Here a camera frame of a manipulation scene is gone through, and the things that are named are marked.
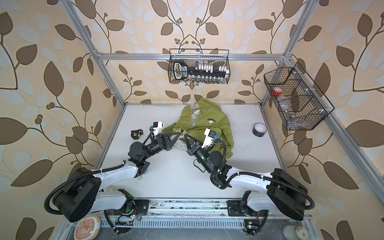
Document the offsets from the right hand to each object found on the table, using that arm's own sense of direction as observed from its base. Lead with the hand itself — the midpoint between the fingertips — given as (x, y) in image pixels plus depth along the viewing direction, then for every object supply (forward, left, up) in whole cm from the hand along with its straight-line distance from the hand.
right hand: (184, 137), depth 68 cm
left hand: (0, +2, +2) cm, 3 cm away
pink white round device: (-31, +45, -25) cm, 60 cm away
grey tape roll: (+22, -50, -27) cm, 62 cm away
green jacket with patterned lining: (+28, -5, -21) cm, 35 cm away
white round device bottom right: (-36, -45, -18) cm, 60 cm away
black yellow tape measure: (+19, +35, -25) cm, 47 cm away
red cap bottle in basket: (+25, -51, +5) cm, 57 cm away
